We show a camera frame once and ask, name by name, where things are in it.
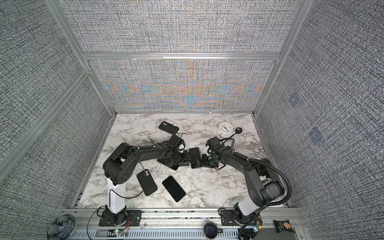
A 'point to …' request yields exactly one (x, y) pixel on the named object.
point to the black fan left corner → (61, 227)
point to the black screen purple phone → (195, 157)
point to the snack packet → (283, 225)
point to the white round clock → (225, 129)
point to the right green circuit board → (256, 228)
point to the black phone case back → (168, 127)
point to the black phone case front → (147, 182)
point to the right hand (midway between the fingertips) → (202, 163)
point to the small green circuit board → (119, 231)
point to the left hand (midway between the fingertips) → (193, 163)
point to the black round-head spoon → (238, 130)
